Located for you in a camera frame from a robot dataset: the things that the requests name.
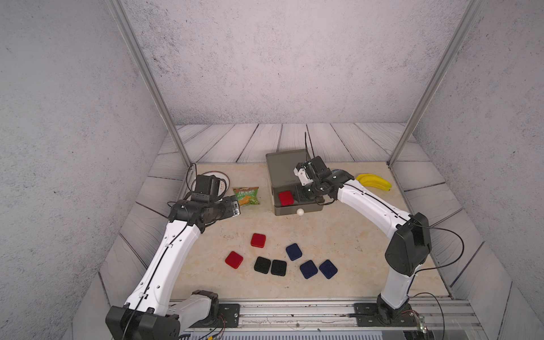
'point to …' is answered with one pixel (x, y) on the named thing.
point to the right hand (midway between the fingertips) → (294, 196)
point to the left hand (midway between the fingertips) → (233, 206)
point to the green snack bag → (246, 195)
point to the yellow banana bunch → (374, 181)
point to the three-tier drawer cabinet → (287, 190)
